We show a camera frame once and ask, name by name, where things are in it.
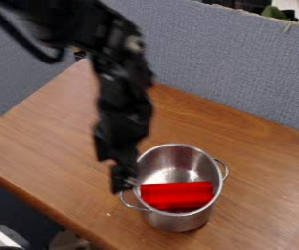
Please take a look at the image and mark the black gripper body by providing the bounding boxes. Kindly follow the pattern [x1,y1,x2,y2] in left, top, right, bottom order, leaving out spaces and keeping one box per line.
[93,97,151,166]

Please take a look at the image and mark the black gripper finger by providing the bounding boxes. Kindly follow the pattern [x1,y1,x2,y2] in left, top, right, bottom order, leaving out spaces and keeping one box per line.
[110,163,138,194]

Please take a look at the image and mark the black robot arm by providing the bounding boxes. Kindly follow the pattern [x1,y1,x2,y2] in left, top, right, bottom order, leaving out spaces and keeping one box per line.
[0,0,153,193]

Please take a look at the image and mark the stainless steel pot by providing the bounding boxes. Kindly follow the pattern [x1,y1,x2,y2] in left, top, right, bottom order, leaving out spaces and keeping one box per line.
[119,143,229,232]

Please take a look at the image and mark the green object behind partition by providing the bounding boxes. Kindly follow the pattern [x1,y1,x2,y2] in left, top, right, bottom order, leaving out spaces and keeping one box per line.
[261,6,288,20]

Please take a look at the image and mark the red rectangular block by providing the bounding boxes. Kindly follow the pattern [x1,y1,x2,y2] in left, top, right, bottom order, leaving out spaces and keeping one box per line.
[139,181,213,210]

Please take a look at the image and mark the grey fabric partition left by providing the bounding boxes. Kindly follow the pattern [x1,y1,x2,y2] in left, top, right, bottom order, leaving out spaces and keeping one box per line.
[0,27,75,116]

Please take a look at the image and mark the grey fabric partition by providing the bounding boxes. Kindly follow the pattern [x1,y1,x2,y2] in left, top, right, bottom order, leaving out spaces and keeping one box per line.
[0,27,75,116]
[101,0,299,130]

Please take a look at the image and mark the grey fabric partition back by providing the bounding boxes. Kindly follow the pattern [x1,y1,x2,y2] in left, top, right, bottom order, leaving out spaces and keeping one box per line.
[101,0,299,130]

